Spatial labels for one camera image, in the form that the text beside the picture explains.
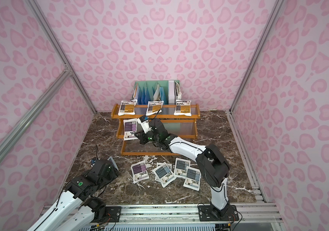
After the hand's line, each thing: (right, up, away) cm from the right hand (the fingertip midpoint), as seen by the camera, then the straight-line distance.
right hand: (134, 134), depth 82 cm
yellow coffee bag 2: (+11, +16, -2) cm, 19 cm away
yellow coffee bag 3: (+27, +15, -2) cm, 31 cm away
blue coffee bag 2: (+27, -21, +6) cm, 34 cm away
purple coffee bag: (-3, +4, +2) cm, 5 cm away
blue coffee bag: (+17, -24, +2) cm, 29 cm away
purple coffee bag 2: (+2, -23, +4) cm, 23 cm away
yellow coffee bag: (-3, +15, -2) cm, 16 cm away
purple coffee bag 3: (+17, -24, +2) cm, 29 cm away
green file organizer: (+19, +29, +16) cm, 38 cm away
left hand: (-9, -20, -3) cm, 22 cm away
